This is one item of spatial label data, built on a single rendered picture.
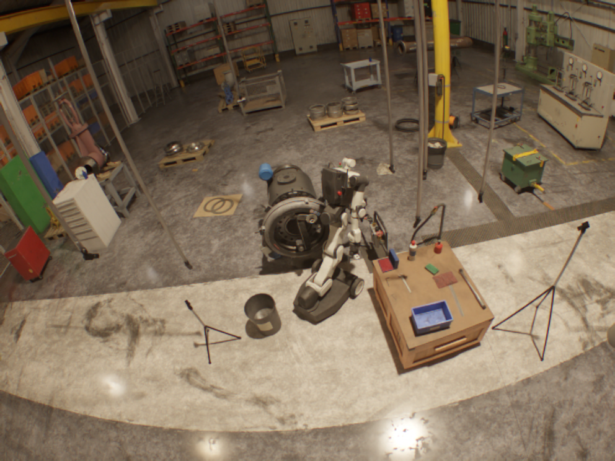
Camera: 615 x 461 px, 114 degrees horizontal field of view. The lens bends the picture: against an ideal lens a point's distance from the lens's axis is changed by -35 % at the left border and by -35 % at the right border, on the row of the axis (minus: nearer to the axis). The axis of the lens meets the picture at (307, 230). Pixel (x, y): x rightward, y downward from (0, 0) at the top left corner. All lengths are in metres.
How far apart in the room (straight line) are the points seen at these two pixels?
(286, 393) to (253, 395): 0.31
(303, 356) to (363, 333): 0.62
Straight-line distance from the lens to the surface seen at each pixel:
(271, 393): 2.95
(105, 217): 6.06
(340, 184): 2.69
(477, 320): 2.70
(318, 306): 3.08
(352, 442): 2.72
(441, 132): 6.01
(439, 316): 2.65
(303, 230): 3.16
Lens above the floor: 2.68
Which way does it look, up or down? 41 degrees down
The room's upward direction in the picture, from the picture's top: 13 degrees counter-clockwise
